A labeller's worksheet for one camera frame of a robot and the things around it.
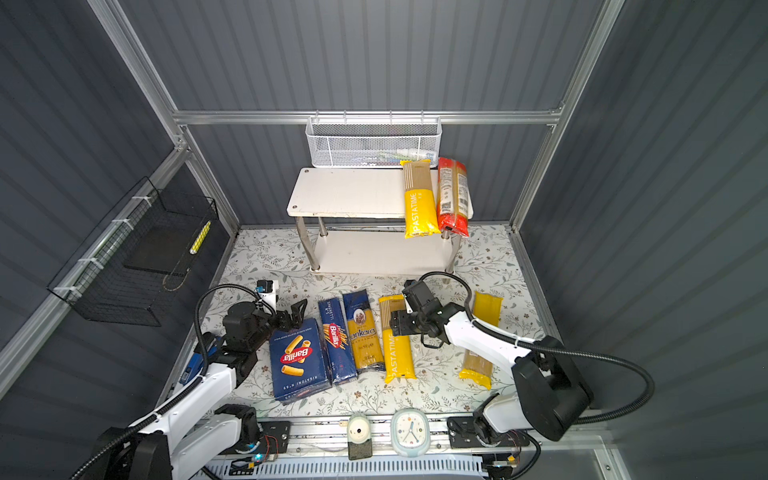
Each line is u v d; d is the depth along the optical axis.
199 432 0.56
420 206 0.74
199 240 0.80
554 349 0.45
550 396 0.44
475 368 0.83
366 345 0.87
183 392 0.50
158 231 0.82
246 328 0.65
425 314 0.66
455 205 0.74
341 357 0.84
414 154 0.91
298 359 0.81
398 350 0.86
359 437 0.68
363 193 0.82
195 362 0.84
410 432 0.72
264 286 0.72
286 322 0.76
